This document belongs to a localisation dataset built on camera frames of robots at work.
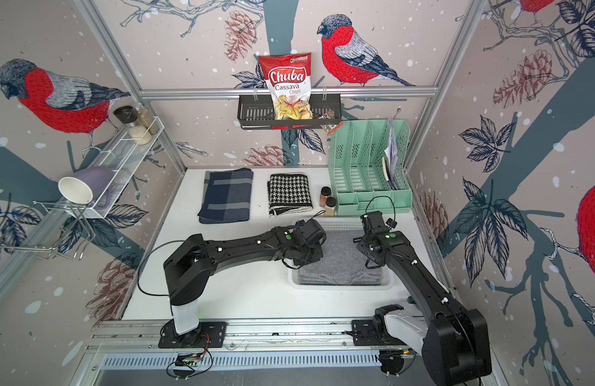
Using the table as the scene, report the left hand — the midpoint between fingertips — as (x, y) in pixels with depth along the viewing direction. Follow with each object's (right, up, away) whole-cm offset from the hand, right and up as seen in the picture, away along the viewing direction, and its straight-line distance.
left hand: (327, 255), depth 83 cm
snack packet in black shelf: (+2, +46, +7) cm, 47 cm away
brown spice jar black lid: (+1, +22, +18) cm, 28 cm away
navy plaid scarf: (-44, +19, +25) cm, 54 cm away
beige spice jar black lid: (+2, +15, +13) cm, 20 cm away
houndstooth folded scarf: (-15, +21, +24) cm, 35 cm away
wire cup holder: (-72, +14, -22) cm, 76 cm away
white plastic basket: (+3, +13, -11) cm, 17 cm away
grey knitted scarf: (+5, -3, +1) cm, 6 cm away
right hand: (+15, +3, +2) cm, 15 cm away
